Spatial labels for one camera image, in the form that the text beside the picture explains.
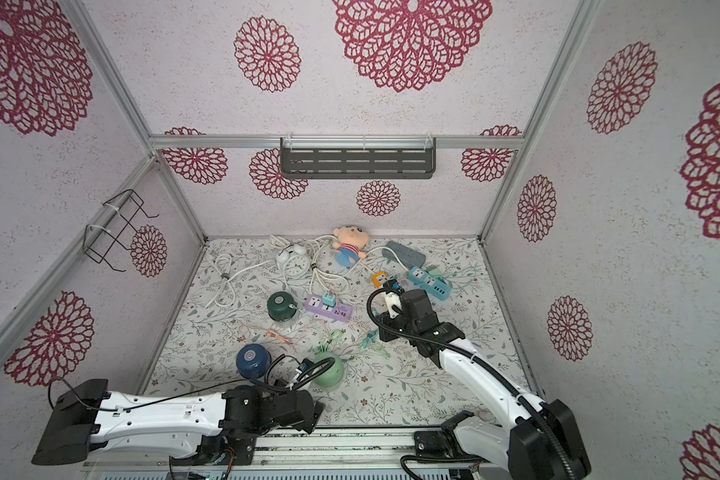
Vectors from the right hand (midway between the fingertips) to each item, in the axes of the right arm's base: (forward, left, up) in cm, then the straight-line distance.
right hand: (375, 316), depth 82 cm
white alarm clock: (+24, +28, -6) cm, 37 cm away
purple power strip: (+10, +16, -11) cm, 22 cm away
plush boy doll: (+34, +9, -7) cm, 36 cm away
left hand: (-20, +17, -10) cm, 28 cm away
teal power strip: (+19, -22, -13) cm, 32 cm away
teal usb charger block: (+10, +14, -7) cm, 19 cm away
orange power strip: (+22, -2, -13) cm, 26 cm away
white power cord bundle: (+25, +17, -14) cm, 34 cm away
